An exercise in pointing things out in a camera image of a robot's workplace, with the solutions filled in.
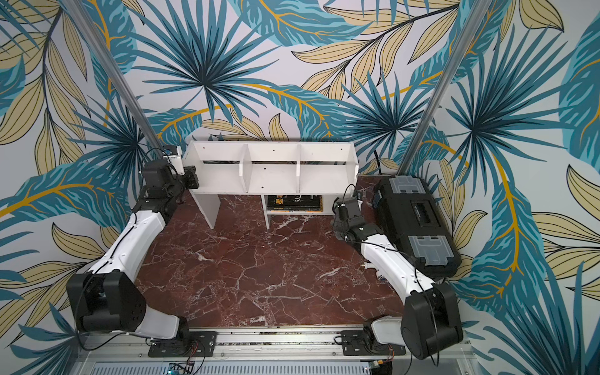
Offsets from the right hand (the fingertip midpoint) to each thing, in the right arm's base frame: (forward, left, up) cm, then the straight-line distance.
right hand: (346, 216), depth 86 cm
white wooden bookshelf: (+12, +19, +8) cm, 24 cm away
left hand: (+12, +54, +14) cm, 57 cm away
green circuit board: (-44, +56, -18) cm, 73 cm away
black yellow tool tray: (+8, +19, -1) cm, 21 cm away
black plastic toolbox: (0, -23, +1) cm, 23 cm away
